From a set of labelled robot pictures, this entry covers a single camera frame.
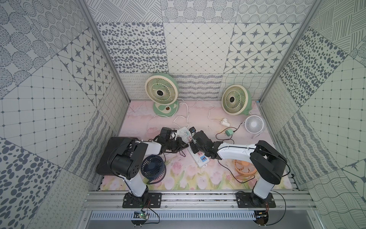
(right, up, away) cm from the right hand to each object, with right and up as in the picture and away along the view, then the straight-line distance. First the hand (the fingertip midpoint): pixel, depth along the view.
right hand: (193, 142), depth 91 cm
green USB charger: (+26, +6, +8) cm, 28 cm away
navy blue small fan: (-22, -11, -15) cm, 29 cm away
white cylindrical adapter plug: (+24, +12, +13) cm, 30 cm away
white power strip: (-6, +5, +5) cm, 9 cm away
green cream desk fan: (+33, +29, +12) cm, 45 cm away
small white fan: (+43, +11, +5) cm, 45 cm away
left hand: (-3, 0, 0) cm, 3 cm away
